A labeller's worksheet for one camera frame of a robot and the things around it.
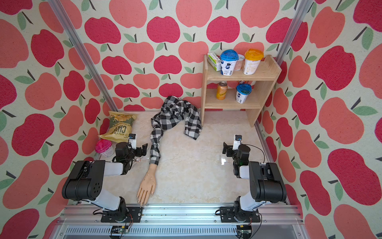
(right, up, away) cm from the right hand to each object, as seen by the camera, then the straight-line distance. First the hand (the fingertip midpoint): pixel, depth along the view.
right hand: (233, 145), depth 94 cm
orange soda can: (-8, +35, 0) cm, 36 cm away
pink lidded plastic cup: (-80, 0, -5) cm, 80 cm away
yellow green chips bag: (-76, +12, +8) cm, 78 cm away
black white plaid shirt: (-40, +25, +14) cm, 49 cm away
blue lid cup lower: (+5, +34, -3) cm, 35 cm away
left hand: (-60, +1, +1) cm, 60 cm away
